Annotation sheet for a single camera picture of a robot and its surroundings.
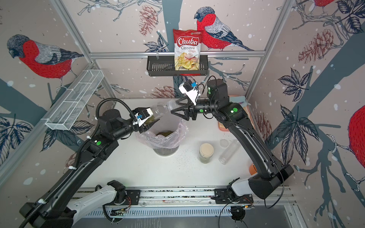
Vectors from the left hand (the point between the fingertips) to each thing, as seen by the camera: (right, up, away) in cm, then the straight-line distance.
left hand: (154, 108), depth 64 cm
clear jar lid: (+41, -24, +31) cm, 56 cm away
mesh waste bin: (+2, -26, +19) cm, 32 cm away
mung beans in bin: (0, -17, +33) cm, 37 cm away
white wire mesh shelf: (-49, +1, +10) cm, 50 cm away
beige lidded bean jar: (+25, -24, +11) cm, 37 cm away
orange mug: (+55, -37, +19) cm, 69 cm away
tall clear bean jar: (+42, -28, +24) cm, 56 cm away
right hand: (+10, +1, -6) cm, 11 cm away
